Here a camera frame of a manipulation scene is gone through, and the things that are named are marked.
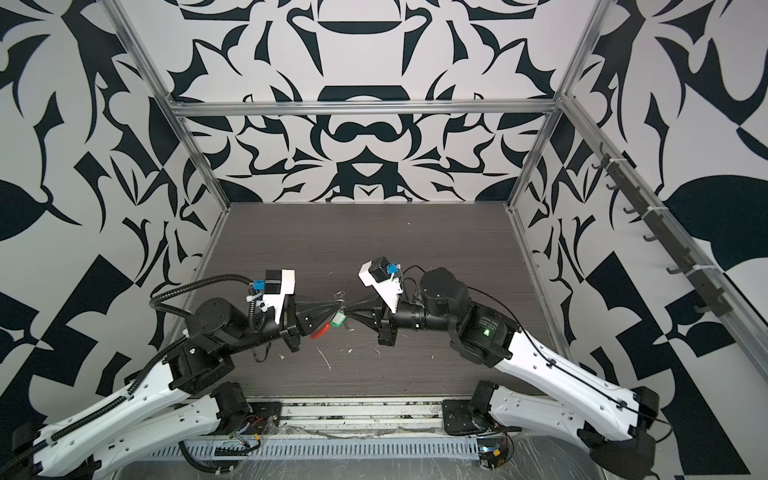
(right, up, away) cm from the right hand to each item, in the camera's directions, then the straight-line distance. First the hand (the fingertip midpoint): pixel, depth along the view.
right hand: (348, 313), depth 55 cm
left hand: (-1, +3, -2) cm, 3 cm away
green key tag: (-2, -1, +1) cm, 3 cm away
